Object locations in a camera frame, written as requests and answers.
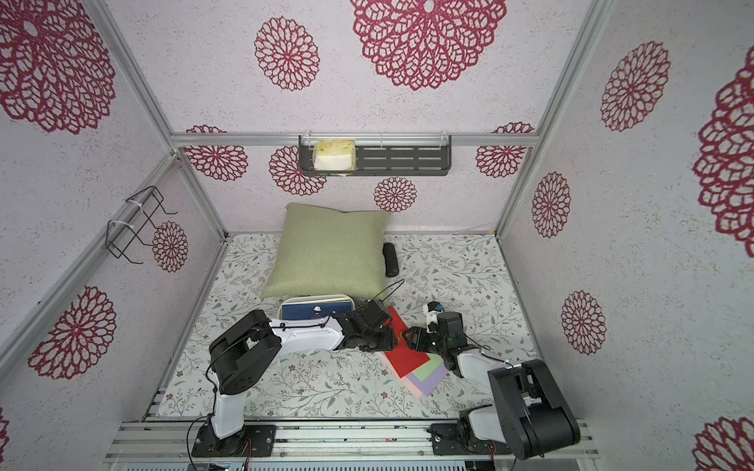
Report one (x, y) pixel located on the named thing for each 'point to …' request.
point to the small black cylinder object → (392, 268)
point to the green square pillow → (319, 250)
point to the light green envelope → (423, 371)
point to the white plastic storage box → (295, 298)
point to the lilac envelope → (432, 382)
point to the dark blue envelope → (315, 310)
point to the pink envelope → (407, 384)
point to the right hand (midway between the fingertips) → (408, 331)
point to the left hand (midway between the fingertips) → (394, 344)
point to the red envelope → (403, 358)
